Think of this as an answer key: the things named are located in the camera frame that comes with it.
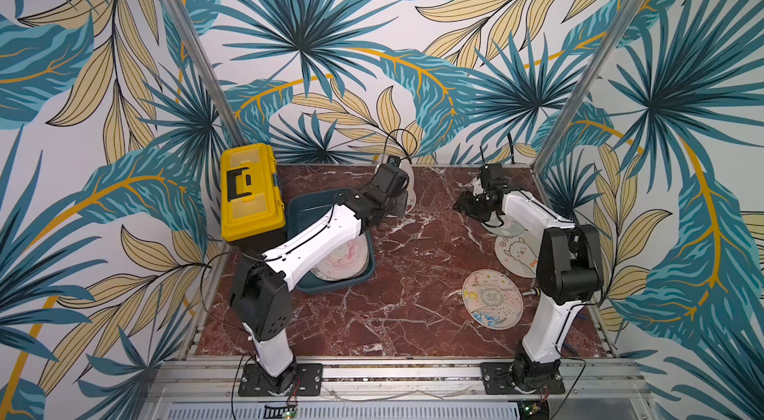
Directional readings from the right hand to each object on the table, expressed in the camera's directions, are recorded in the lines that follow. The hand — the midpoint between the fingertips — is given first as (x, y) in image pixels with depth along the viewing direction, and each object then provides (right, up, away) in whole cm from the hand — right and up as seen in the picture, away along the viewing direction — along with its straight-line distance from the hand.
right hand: (461, 207), depth 98 cm
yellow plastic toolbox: (-63, -1, -13) cm, 64 cm away
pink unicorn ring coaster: (-36, -16, -7) cm, 40 cm away
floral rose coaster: (-15, +3, +12) cm, 20 cm away
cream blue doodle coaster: (+7, -26, -10) cm, 29 cm away
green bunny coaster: (+7, -4, -17) cm, 19 cm away
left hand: (-23, +3, -15) cm, 27 cm away
